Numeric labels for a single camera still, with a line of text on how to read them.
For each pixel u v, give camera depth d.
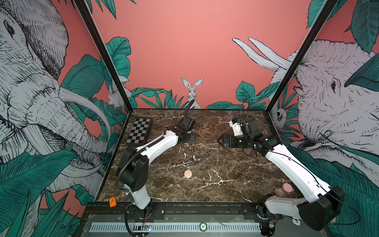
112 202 0.76
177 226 0.70
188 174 0.86
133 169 0.45
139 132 1.01
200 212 0.75
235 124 0.69
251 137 0.56
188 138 0.79
